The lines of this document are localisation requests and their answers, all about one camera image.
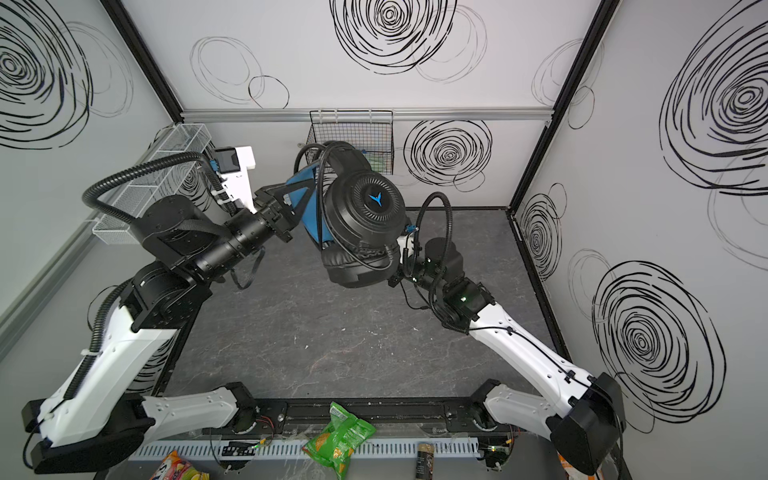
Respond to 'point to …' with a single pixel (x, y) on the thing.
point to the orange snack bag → (573, 473)
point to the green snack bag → (343, 435)
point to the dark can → (425, 460)
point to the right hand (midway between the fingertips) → (370, 247)
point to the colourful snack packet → (174, 467)
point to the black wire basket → (370, 132)
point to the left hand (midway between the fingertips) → (311, 184)
